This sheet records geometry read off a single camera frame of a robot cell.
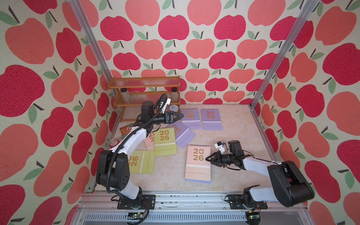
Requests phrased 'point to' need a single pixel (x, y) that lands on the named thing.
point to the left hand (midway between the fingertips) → (181, 119)
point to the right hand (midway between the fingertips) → (207, 162)
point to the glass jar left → (125, 94)
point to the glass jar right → (174, 94)
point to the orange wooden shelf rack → (129, 93)
